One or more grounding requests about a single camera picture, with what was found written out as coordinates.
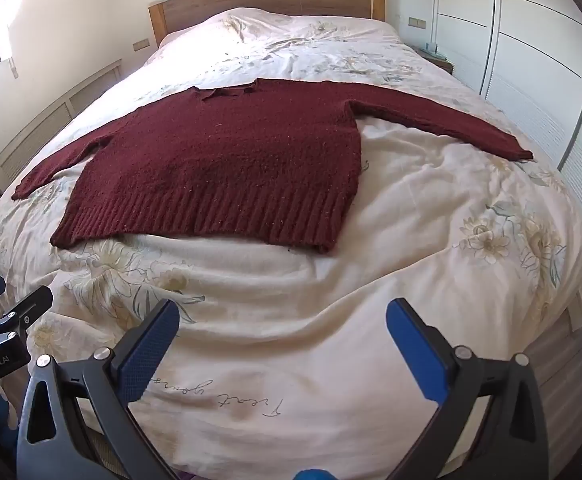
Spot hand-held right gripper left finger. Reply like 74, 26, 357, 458
17, 299, 181, 480

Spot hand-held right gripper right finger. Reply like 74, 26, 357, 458
386, 297, 556, 480

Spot dark red knitted sweater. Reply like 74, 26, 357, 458
11, 78, 534, 255

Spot floral cream duvet bed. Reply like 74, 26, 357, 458
0, 7, 582, 480

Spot wooden nightstand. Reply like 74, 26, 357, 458
417, 46, 455, 76

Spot white wardrobe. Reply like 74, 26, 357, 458
431, 0, 582, 311

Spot wooden bed headboard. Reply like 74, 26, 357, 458
149, 0, 386, 47

